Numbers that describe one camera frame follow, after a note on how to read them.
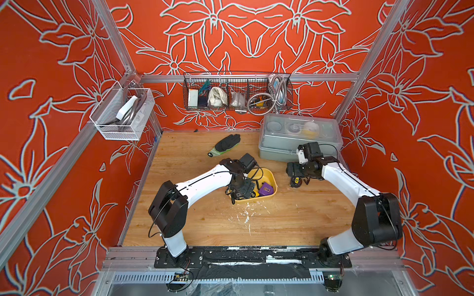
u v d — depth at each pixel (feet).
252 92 3.20
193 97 2.95
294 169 2.62
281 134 3.04
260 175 3.20
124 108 2.28
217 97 2.95
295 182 3.03
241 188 2.43
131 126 2.19
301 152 2.47
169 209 1.47
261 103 2.89
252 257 2.44
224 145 3.68
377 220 1.42
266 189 2.95
